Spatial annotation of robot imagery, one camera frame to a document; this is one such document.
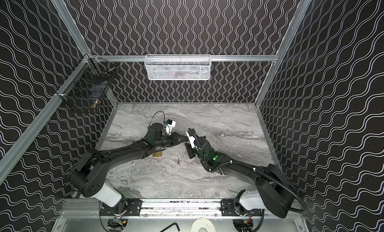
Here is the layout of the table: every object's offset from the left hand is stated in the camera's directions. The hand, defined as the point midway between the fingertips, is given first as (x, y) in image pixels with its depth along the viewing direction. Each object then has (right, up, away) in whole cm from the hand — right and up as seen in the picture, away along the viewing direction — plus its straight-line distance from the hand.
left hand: (191, 139), depth 81 cm
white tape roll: (+5, -38, -10) cm, 39 cm away
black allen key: (-8, -38, -10) cm, 40 cm away
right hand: (-1, -2, +4) cm, 4 cm away
